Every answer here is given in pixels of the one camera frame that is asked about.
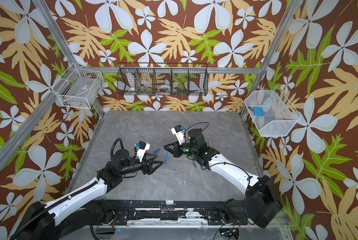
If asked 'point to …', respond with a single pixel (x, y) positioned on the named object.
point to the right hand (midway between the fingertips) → (164, 148)
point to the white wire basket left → (79, 88)
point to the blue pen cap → (157, 151)
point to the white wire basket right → (279, 116)
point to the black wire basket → (163, 79)
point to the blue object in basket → (257, 110)
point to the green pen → (194, 163)
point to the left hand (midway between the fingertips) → (158, 158)
